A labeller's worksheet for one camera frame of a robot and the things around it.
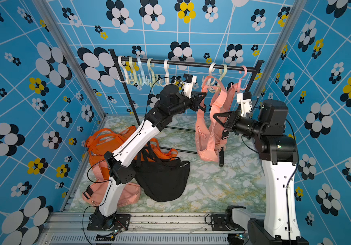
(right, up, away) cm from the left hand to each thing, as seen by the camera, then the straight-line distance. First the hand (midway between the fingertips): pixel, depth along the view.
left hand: (208, 91), depth 66 cm
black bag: (-23, -46, +21) cm, 55 cm away
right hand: (+1, -11, -10) cm, 15 cm away
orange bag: (-65, -25, +39) cm, 80 cm away
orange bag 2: (-29, -31, +26) cm, 50 cm away
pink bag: (-38, -50, +12) cm, 64 cm away
